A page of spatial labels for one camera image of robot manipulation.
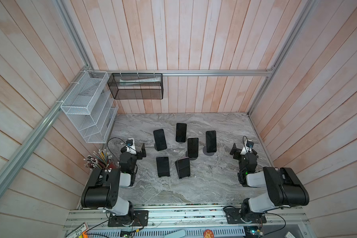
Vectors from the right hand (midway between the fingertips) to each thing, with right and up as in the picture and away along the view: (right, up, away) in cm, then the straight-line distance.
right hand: (242, 144), depth 91 cm
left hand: (-66, 0, +1) cm, 66 cm away
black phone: (-50, -15, +6) cm, 53 cm away
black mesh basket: (-70, +41, +14) cm, 82 cm away
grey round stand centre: (-31, -10, +3) cm, 33 cm away
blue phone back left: (-52, +2, +4) cm, 52 cm away
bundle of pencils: (-85, -8, -8) cm, 86 cm away
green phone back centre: (-38, +7, +8) cm, 39 cm away
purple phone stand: (-21, -7, +4) cm, 22 cm away
